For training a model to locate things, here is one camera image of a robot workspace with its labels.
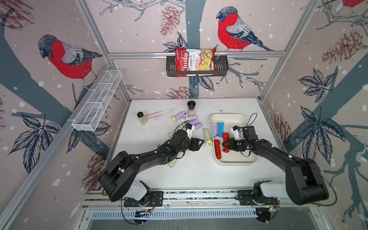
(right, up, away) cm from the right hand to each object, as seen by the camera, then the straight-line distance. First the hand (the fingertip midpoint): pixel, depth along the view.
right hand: (224, 143), depth 89 cm
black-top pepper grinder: (-21, +25, +13) cm, 35 cm away
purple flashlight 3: (-16, +10, +12) cm, 23 cm away
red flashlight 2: (+1, +4, 0) cm, 4 cm away
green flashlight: (-10, +3, +6) cm, 12 cm away
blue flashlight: (0, +8, +11) cm, 14 cm away
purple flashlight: (-24, +15, +15) cm, 32 cm away
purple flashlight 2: (-19, +12, +14) cm, 27 cm away
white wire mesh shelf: (-74, +17, -19) cm, 79 cm away
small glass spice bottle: (-56, +16, +11) cm, 59 cm away
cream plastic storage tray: (+4, -8, -3) cm, 10 cm away
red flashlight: (-4, -3, 0) cm, 6 cm away
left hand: (-15, +4, -7) cm, 17 cm away
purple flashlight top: (-31, +17, +19) cm, 40 cm away
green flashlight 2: (-33, -10, -5) cm, 35 cm away
